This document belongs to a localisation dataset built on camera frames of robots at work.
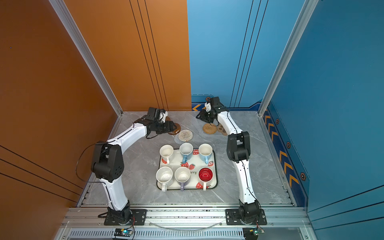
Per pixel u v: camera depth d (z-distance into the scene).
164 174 0.85
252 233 0.70
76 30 0.77
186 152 0.86
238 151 0.64
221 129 1.09
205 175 0.85
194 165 0.91
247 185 0.64
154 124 0.75
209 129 1.09
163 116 0.81
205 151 0.93
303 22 0.74
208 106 0.97
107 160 0.51
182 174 0.85
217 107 0.84
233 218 0.72
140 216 0.74
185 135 1.05
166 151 0.92
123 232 0.71
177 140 1.02
